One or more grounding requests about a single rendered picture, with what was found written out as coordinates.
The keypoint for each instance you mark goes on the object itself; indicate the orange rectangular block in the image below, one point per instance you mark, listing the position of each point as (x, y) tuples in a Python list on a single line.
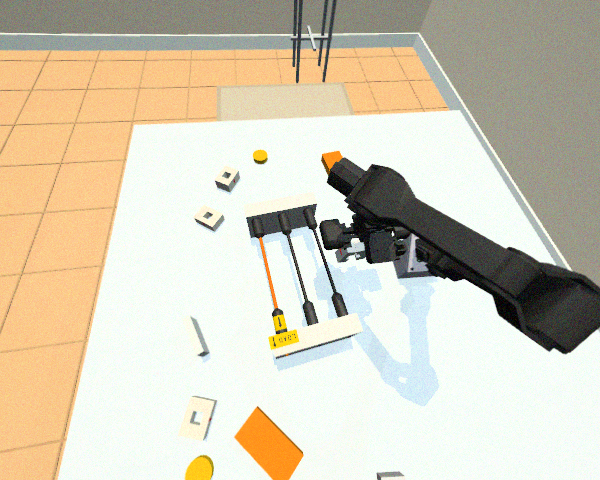
[(328, 160), (269, 446)]

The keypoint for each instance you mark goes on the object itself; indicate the yellow round disc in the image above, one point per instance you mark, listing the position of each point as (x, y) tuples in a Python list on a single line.
[(201, 468), (260, 157)]

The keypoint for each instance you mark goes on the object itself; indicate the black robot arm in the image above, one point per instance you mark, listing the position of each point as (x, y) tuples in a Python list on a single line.
[(554, 306)]

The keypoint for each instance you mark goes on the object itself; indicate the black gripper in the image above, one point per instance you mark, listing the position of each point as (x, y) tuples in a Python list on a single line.
[(337, 236)]

